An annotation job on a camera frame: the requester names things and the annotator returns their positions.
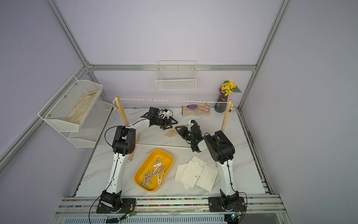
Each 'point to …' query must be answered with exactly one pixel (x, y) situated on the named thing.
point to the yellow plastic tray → (147, 165)
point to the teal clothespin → (144, 183)
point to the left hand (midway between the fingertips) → (174, 125)
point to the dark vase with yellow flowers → (225, 90)
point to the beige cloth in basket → (84, 103)
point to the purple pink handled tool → (194, 106)
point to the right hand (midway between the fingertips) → (176, 130)
